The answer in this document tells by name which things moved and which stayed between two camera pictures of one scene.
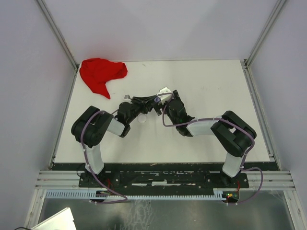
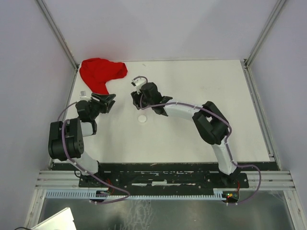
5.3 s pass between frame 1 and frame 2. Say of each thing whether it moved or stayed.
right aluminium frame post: stayed
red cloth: stayed
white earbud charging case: stayed
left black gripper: moved
